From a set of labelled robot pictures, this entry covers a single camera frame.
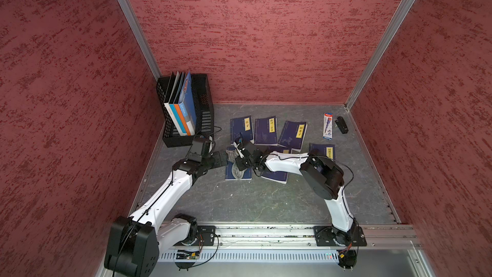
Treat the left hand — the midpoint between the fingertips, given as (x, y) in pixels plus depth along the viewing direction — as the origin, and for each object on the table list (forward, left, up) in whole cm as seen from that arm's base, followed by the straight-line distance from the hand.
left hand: (218, 161), depth 85 cm
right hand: (+5, -9, -10) cm, 14 cm away
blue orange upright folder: (+17, +14, +16) cm, 27 cm away
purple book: (+24, -23, -9) cm, 34 cm away
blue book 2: (-2, -4, -9) cm, 10 cm away
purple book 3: (-3, -27, -9) cm, 29 cm away
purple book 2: (+22, -39, -10) cm, 45 cm away
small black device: (+29, -67, -7) cm, 73 cm away
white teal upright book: (+30, +21, +21) cm, 42 cm away
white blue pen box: (+28, -60, -9) cm, 67 cm away
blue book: (+28, -10, -8) cm, 30 cm away
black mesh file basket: (+37, +15, -8) cm, 41 cm away
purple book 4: (+12, -54, -9) cm, 56 cm away
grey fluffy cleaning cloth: (+5, -5, -6) cm, 9 cm away
